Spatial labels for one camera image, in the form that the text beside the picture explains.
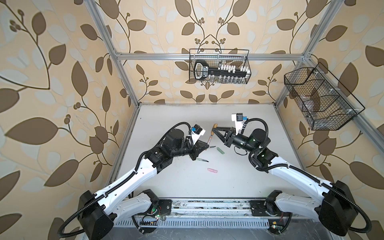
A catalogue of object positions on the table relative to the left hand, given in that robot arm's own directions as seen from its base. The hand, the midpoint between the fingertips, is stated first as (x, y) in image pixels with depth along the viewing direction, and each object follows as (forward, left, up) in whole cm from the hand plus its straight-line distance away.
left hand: (208, 144), depth 69 cm
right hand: (+3, -2, +6) cm, 7 cm away
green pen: (+4, +5, -25) cm, 26 cm away
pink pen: (+13, -4, -25) cm, 29 cm away
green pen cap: (+11, -9, -26) cm, 29 cm away
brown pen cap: (+5, -3, +7) cm, 9 cm away
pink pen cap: (-3, -4, -26) cm, 26 cm away
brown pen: (+2, -1, +3) cm, 3 cm away
